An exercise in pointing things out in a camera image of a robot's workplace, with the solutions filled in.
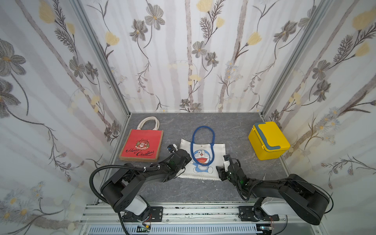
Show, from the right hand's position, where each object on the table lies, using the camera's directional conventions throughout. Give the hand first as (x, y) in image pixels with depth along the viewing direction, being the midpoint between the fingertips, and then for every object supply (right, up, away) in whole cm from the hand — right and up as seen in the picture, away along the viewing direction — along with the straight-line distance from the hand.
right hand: (220, 164), depth 89 cm
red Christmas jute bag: (-52, +11, +12) cm, 54 cm away
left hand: (-17, +7, 0) cm, 18 cm away
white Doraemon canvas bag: (-8, +3, +6) cm, 11 cm away
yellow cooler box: (+28, +15, -3) cm, 32 cm away
